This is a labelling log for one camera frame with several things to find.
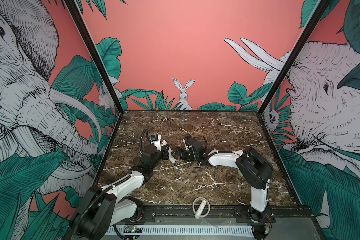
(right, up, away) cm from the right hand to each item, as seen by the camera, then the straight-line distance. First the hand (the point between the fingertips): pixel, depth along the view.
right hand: (173, 154), depth 88 cm
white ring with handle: (+15, -24, -14) cm, 32 cm away
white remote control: (-1, -1, -1) cm, 2 cm away
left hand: (-2, +7, -4) cm, 8 cm away
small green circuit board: (-19, -32, -18) cm, 41 cm away
